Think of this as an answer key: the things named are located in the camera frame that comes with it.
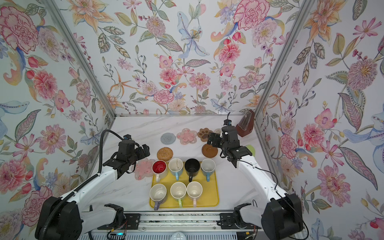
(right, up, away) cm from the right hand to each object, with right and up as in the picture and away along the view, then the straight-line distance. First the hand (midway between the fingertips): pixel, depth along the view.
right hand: (215, 135), depth 83 cm
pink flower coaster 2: (-42, -21, +9) cm, 48 cm away
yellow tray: (-24, -28, -10) cm, 38 cm away
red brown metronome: (+24, +6, +19) cm, 31 cm away
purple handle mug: (-31, -31, -1) cm, 44 cm away
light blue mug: (-23, -19, +7) cm, 30 cm away
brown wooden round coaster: (-1, -11, +17) cm, 21 cm away
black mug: (-13, -18, +3) cm, 22 cm away
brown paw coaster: (-4, 0, +27) cm, 27 cm away
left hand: (-40, -8, +4) cm, 41 cm away
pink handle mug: (-11, -30, -1) cm, 32 cm away
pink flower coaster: (-16, -2, +24) cm, 29 cm away
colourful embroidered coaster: (+7, +2, +30) cm, 31 cm away
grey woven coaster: (-30, -3, +24) cm, 38 cm away
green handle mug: (-20, -29, -4) cm, 35 cm away
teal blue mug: (-3, -19, +7) cm, 20 cm away
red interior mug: (-33, -20, +7) cm, 39 cm away
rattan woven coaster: (-30, -13, +15) cm, 36 cm away
